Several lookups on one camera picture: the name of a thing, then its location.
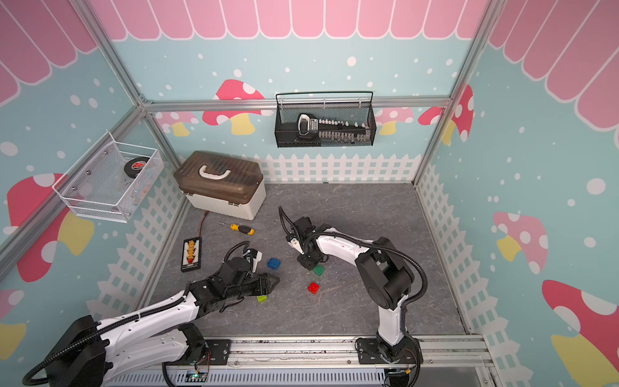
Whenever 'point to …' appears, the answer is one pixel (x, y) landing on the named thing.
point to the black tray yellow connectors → (191, 254)
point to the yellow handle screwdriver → (242, 228)
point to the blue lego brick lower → (274, 264)
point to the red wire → (201, 222)
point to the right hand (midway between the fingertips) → (310, 259)
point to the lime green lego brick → (262, 298)
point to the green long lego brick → (318, 269)
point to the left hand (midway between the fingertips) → (273, 285)
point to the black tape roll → (134, 165)
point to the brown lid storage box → (222, 183)
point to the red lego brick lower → (313, 288)
